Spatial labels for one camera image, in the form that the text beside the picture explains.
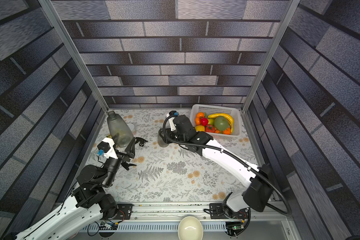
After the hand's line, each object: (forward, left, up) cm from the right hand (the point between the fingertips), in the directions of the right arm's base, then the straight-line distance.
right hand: (160, 132), depth 74 cm
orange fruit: (+32, -23, -20) cm, 44 cm away
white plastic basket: (+36, -32, -19) cm, 52 cm away
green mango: (+19, -36, -15) cm, 43 cm away
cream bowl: (-37, -15, -26) cm, 48 cm away
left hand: (-8, +13, +9) cm, 17 cm away
